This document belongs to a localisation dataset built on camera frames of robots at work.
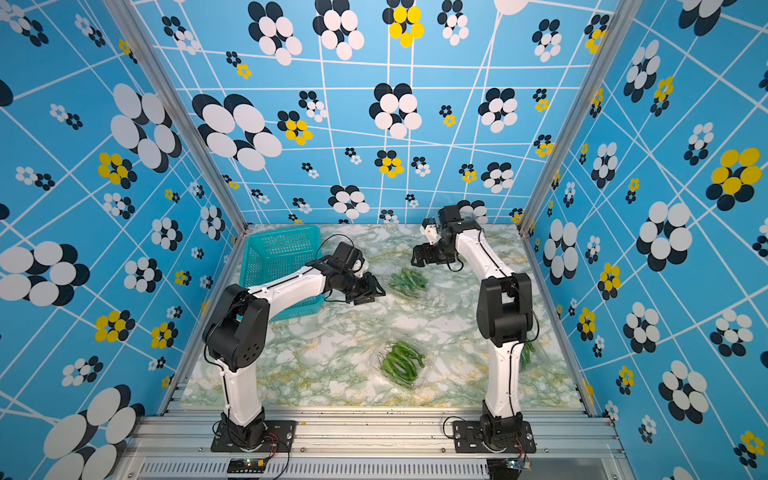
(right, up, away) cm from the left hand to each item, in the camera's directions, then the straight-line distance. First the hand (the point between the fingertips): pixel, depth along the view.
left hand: (386, 291), depth 91 cm
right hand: (+14, +10, +6) cm, 19 cm away
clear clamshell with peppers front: (+5, -19, -9) cm, 21 cm away
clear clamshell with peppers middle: (+7, +2, +8) cm, 11 cm away
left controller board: (-34, -40, -19) cm, 56 cm away
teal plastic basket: (-43, +11, +18) cm, 48 cm away
